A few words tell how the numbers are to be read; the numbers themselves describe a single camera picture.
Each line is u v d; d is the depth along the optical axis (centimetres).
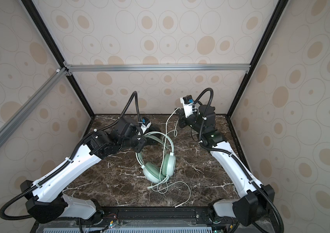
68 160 41
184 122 63
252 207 43
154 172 60
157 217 74
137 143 59
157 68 90
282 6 68
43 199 38
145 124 58
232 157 46
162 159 61
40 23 72
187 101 57
